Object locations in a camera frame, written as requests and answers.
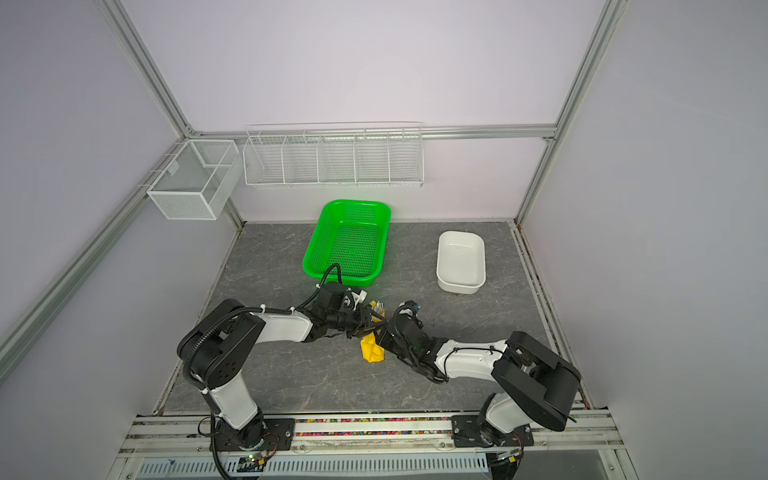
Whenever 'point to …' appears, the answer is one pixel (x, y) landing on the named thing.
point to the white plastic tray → (461, 262)
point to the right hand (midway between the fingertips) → (375, 334)
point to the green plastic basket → (352, 234)
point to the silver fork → (379, 306)
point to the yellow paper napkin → (371, 349)
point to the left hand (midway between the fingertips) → (385, 328)
